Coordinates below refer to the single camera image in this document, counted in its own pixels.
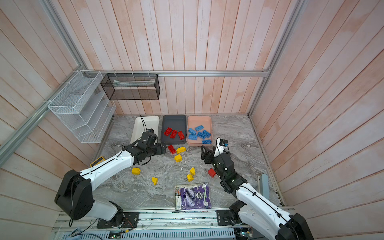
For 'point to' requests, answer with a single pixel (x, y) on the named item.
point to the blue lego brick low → (201, 135)
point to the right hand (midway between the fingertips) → (206, 146)
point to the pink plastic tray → (205, 121)
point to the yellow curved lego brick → (181, 149)
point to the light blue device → (264, 185)
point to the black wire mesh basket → (131, 86)
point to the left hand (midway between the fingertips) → (160, 150)
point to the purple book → (192, 196)
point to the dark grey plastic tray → (175, 122)
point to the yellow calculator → (100, 159)
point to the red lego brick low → (181, 135)
